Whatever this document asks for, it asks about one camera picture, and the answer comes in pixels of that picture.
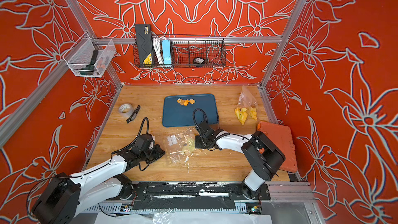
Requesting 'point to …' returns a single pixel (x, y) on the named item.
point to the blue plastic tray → (178, 110)
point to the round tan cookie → (192, 101)
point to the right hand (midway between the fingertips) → (193, 144)
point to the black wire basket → (212, 49)
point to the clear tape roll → (125, 110)
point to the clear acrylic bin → (90, 57)
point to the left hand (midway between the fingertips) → (167, 152)
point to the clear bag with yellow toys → (180, 148)
